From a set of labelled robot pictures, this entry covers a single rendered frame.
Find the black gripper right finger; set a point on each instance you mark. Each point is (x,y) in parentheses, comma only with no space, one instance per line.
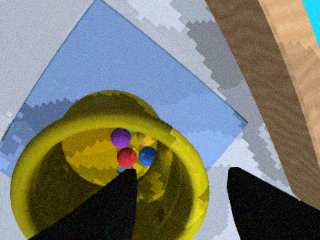
(264,212)

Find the yellow cup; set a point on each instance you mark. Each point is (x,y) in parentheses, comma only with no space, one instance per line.
(72,158)

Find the purple marble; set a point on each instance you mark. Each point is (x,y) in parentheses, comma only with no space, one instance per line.
(120,137)

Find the red marble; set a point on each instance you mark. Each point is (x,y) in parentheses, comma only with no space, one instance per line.
(126,157)

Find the blue marble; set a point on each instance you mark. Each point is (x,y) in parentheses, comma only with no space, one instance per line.
(146,155)

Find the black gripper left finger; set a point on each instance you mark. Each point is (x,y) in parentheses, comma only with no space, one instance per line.
(108,214)

